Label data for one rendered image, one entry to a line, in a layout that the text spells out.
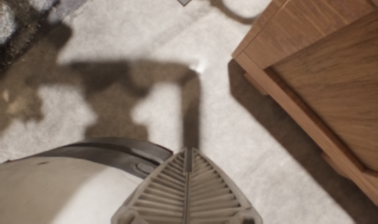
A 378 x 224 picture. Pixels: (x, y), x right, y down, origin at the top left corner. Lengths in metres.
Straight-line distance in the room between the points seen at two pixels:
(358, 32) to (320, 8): 0.06
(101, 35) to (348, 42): 0.62
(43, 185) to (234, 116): 0.45
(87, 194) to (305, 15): 0.36
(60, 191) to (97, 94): 0.38
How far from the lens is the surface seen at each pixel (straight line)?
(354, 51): 0.29
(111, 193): 0.23
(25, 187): 0.27
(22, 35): 0.81
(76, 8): 0.71
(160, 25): 0.55
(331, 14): 0.25
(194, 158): 0.17
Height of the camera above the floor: 0.47
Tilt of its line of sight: 89 degrees down
